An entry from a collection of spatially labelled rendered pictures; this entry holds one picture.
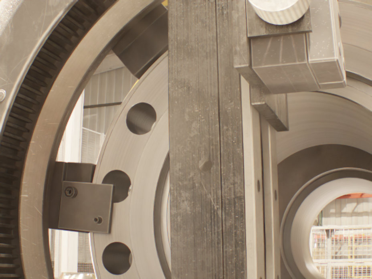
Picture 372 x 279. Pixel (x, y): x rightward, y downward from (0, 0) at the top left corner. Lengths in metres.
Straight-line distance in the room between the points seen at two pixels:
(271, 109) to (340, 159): 0.77
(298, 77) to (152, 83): 0.25
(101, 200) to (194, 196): 0.20
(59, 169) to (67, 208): 0.05
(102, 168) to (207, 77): 0.22
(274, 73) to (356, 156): 0.82
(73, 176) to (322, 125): 0.31
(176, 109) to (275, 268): 0.16
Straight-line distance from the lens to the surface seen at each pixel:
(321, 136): 0.88
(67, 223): 0.70
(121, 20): 0.66
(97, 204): 0.69
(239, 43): 0.46
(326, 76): 0.49
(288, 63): 0.45
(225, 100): 0.51
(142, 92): 0.70
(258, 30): 0.46
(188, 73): 0.52
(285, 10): 0.43
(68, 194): 0.70
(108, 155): 0.70
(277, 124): 0.57
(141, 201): 0.67
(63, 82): 0.66
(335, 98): 0.66
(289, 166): 1.29
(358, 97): 0.64
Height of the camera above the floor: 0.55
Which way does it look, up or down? 10 degrees up
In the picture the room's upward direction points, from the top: 1 degrees clockwise
